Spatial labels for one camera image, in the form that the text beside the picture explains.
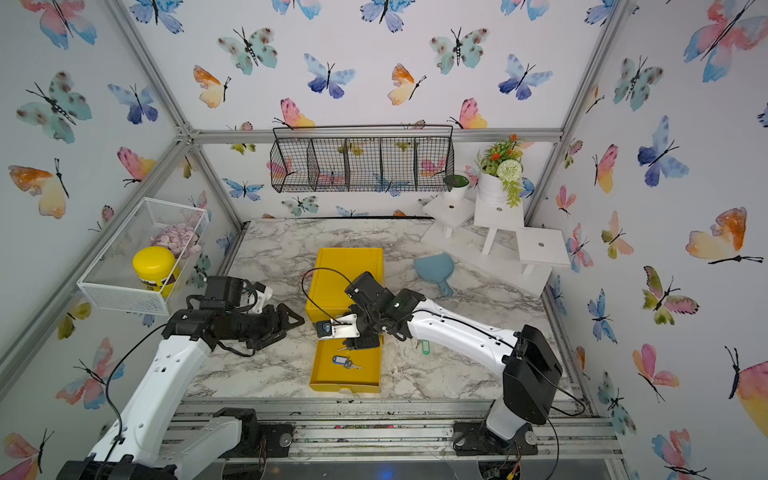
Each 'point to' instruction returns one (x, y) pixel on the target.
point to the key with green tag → (425, 347)
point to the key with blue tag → (345, 361)
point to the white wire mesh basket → (111, 276)
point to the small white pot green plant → (455, 188)
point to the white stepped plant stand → (492, 239)
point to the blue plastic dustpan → (436, 268)
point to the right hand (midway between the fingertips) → (348, 326)
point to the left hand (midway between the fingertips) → (298, 324)
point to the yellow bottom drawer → (333, 377)
